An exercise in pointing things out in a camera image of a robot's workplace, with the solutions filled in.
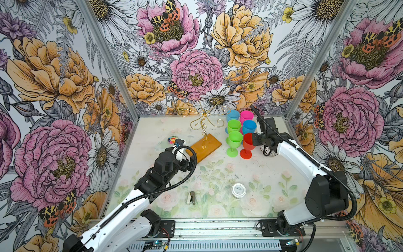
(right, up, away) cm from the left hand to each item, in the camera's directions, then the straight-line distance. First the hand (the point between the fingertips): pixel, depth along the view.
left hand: (185, 155), depth 77 cm
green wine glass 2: (+27, +7, +18) cm, 33 cm away
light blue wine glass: (+27, +22, +27) cm, 44 cm away
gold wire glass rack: (+7, +15, -4) cm, 17 cm away
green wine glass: (+28, +15, +27) cm, 42 cm away
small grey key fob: (+2, -23, +6) cm, 24 cm away
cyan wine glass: (+36, +14, +21) cm, 44 cm away
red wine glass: (+33, +4, +10) cm, 34 cm away
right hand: (+38, +6, +11) cm, 41 cm away
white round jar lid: (+26, -18, +3) cm, 32 cm away
